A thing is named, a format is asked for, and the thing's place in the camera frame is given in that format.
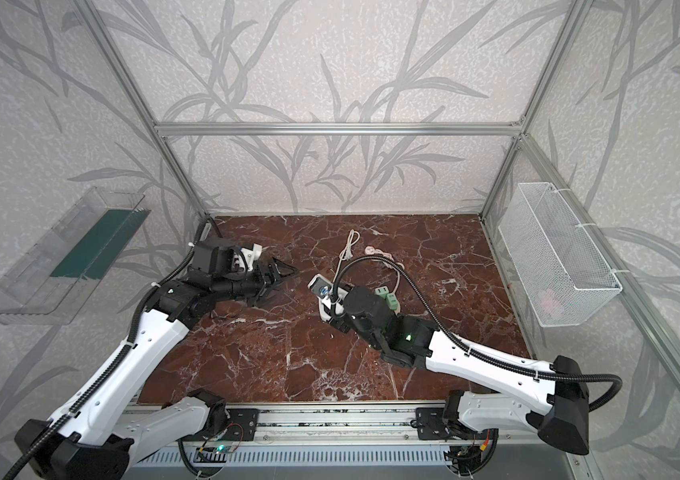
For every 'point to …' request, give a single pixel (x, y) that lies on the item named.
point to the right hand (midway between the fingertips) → (332, 279)
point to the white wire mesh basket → (561, 271)
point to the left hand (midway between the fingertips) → (297, 272)
